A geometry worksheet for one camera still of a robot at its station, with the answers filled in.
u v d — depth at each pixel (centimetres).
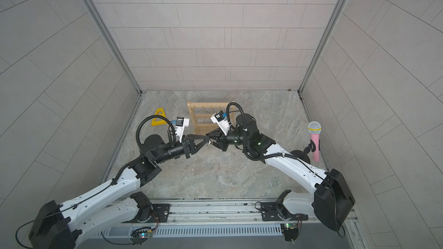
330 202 39
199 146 63
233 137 62
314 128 68
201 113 109
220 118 61
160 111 105
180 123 60
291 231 68
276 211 64
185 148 58
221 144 61
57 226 37
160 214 71
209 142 64
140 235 66
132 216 59
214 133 67
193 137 61
